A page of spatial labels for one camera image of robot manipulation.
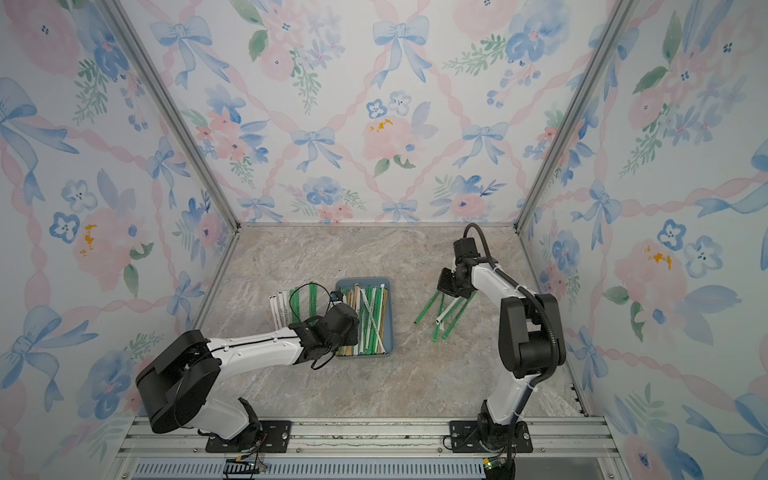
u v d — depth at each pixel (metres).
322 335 0.67
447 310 0.93
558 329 0.49
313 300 1.00
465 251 0.78
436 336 0.90
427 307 0.98
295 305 0.98
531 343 0.49
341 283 1.00
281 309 0.97
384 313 0.95
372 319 0.93
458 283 0.81
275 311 0.96
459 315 0.95
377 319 0.93
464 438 0.75
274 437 0.75
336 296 0.80
